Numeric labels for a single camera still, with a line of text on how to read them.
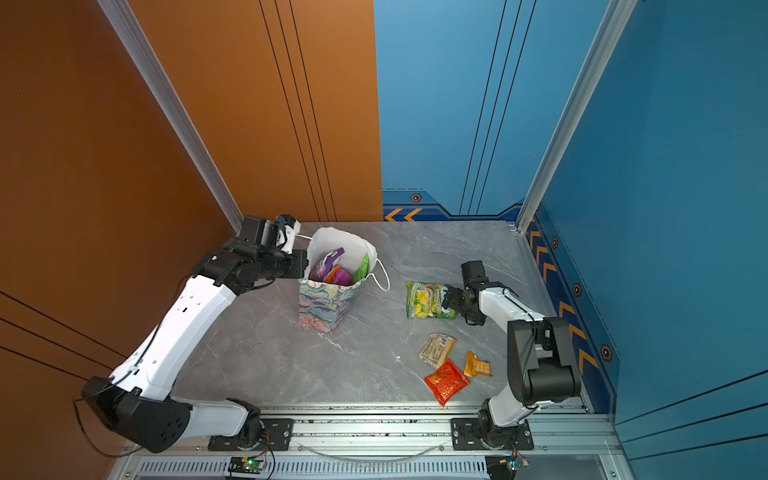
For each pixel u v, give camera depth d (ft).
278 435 2.43
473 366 2.74
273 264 1.99
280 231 1.91
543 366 1.48
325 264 2.73
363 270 2.73
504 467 2.32
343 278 2.92
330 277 2.85
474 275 2.45
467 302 2.28
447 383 2.62
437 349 2.82
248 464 2.32
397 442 2.38
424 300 3.11
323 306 2.59
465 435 2.38
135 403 1.23
